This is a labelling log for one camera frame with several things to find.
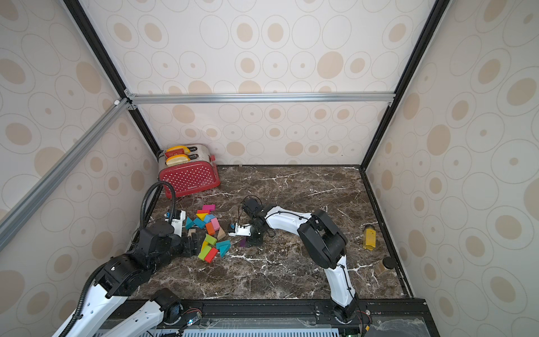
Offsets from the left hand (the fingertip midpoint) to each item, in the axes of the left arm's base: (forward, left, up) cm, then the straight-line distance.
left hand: (201, 234), depth 70 cm
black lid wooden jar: (-5, -64, -13) cm, 66 cm away
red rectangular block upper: (+22, +10, -22) cm, 33 cm away
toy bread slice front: (+37, +20, -1) cm, 42 cm away
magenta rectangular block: (+25, +7, -22) cm, 34 cm away
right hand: (+6, -13, -21) cm, 26 cm away
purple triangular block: (+3, -12, -12) cm, 18 cm away
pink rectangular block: (+15, +2, -20) cm, 25 cm away
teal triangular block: (+3, -4, -20) cm, 20 cm away
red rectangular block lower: (+1, +1, -20) cm, 20 cm away
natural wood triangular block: (+10, -1, -20) cm, 22 cm away
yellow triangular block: (+19, +9, -19) cm, 28 cm away
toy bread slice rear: (+44, +18, -2) cm, 48 cm away
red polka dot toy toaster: (+36, +12, -9) cm, 39 cm away
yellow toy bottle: (+7, -65, -17) cm, 67 cm away
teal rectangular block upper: (+15, +10, -19) cm, 26 cm away
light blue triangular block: (+18, +6, -20) cm, 28 cm away
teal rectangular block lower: (+6, -2, -21) cm, 22 cm away
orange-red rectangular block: (+13, +4, -21) cm, 25 cm away
